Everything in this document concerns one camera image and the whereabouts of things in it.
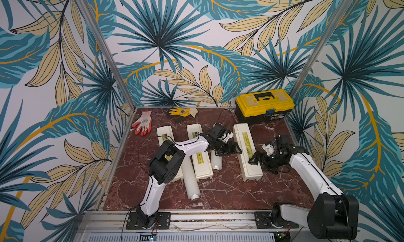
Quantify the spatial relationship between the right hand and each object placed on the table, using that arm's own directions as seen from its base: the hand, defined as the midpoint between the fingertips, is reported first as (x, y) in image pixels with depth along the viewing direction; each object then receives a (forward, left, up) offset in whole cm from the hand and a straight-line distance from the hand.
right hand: (257, 164), depth 83 cm
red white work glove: (+33, +67, -6) cm, 75 cm away
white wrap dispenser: (+21, +51, +1) cm, 55 cm away
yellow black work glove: (+44, +41, -5) cm, 60 cm away
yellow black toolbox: (+36, -10, +7) cm, 38 cm away
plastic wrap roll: (-8, +35, -4) cm, 36 cm away
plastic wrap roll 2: (+4, +21, -4) cm, 22 cm away
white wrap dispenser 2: (+3, +29, 0) cm, 29 cm away
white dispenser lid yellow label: (+16, +3, 0) cm, 16 cm away
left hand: (+6, +10, 0) cm, 11 cm away
